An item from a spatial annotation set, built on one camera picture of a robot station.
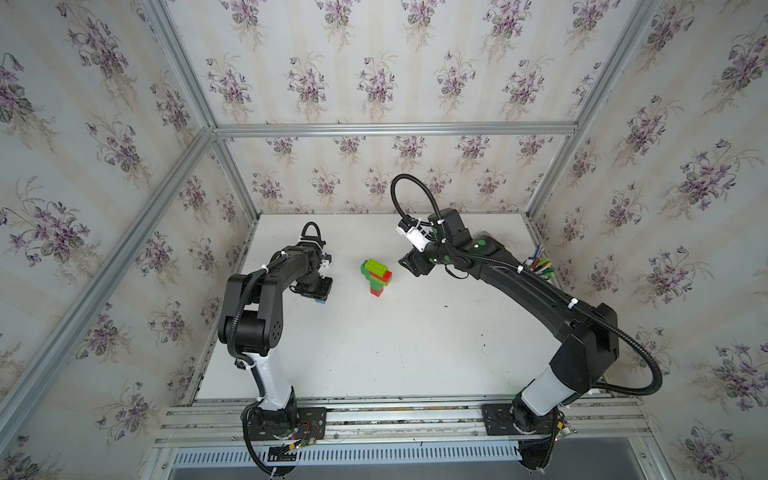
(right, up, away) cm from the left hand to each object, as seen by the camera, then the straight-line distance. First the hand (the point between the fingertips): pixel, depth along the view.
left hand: (319, 296), depth 96 cm
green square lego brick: (+19, +4, -1) cm, 19 cm away
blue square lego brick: (+1, -2, -1) cm, 2 cm away
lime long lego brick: (+19, +10, -10) cm, 24 cm away
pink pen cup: (+68, +10, -3) cm, 69 cm away
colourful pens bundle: (+71, +10, -3) cm, 71 cm away
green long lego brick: (+16, +8, -7) cm, 19 cm away
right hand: (+30, +15, -15) cm, 36 cm away
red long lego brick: (+22, +8, -9) cm, 25 cm away
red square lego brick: (+19, +1, +1) cm, 19 cm away
